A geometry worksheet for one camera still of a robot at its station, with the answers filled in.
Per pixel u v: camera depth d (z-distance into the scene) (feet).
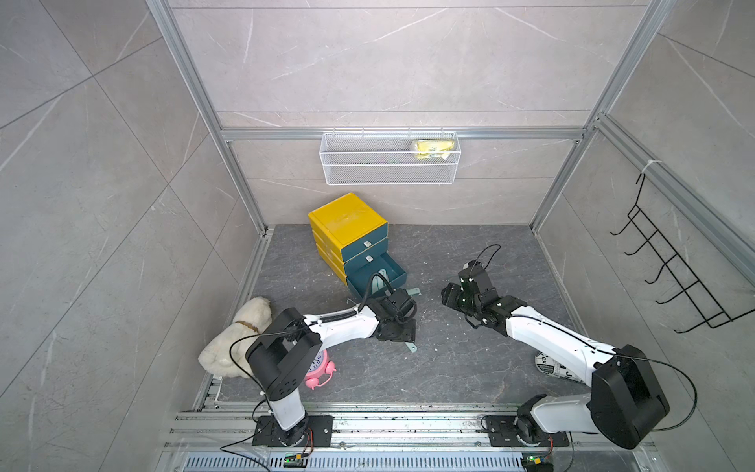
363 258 3.10
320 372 2.66
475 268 2.55
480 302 2.12
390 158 3.32
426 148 2.79
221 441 2.40
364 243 2.96
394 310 2.25
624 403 1.35
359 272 3.13
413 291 3.29
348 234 2.90
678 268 2.18
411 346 2.87
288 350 1.61
